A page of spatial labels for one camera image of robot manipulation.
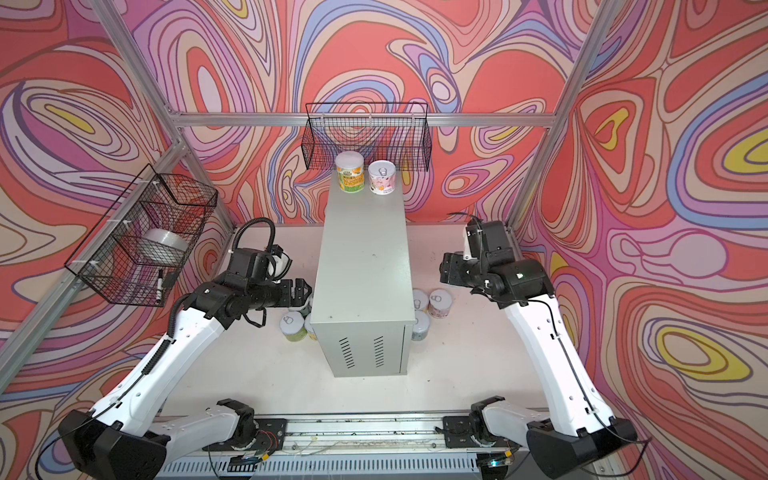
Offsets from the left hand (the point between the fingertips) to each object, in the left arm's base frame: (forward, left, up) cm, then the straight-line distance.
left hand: (300, 287), depth 77 cm
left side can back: (+2, +3, -17) cm, 17 cm away
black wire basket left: (+4, +35, +13) cm, 37 cm away
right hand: (-1, -40, +7) cm, 40 cm away
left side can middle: (-3, +5, -15) cm, 17 cm away
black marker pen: (-2, +33, +4) cm, 34 cm away
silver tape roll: (+6, +32, +11) cm, 34 cm away
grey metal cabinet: (-13, -18, +13) cm, 26 cm away
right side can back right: (+4, -39, -16) cm, 42 cm away
